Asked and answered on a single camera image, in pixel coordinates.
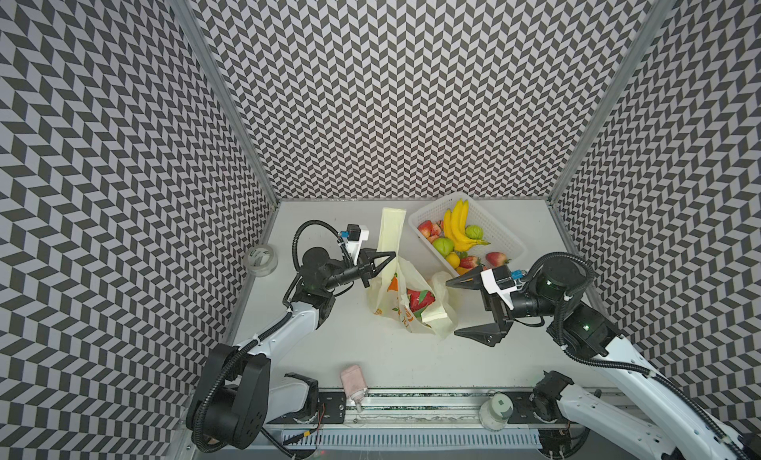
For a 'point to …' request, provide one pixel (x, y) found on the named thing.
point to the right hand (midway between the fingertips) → (452, 315)
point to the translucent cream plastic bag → (387, 294)
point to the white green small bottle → (495, 412)
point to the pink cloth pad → (353, 380)
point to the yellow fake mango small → (453, 260)
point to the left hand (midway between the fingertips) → (395, 255)
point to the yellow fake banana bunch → (455, 222)
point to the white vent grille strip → (415, 436)
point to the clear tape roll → (262, 261)
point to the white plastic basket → (501, 237)
